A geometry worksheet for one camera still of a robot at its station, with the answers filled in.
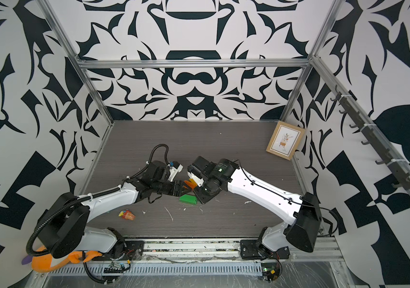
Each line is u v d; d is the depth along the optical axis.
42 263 0.65
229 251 0.76
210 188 0.59
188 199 0.87
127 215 0.81
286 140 1.00
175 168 0.79
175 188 0.74
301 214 0.40
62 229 0.42
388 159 0.50
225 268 0.71
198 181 0.64
